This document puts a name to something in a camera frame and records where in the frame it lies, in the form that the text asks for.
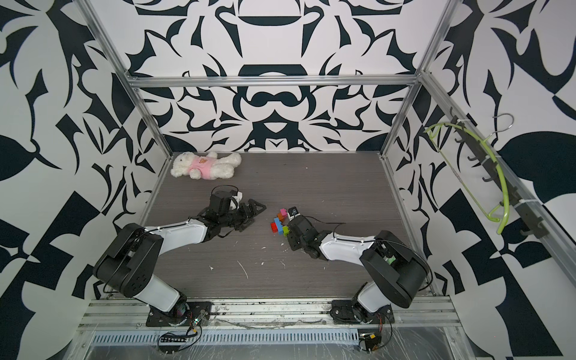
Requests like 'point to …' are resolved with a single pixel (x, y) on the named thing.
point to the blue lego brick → (280, 226)
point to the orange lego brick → (280, 217)
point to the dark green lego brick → (285, 230)
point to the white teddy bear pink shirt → (211, 166)
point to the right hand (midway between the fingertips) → (293, 230)
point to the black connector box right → (371, 340)
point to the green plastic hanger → (430, 130)
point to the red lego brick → (274, 227)
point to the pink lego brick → (283, 211)
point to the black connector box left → (164, 339)
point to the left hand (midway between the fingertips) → (261, 208)
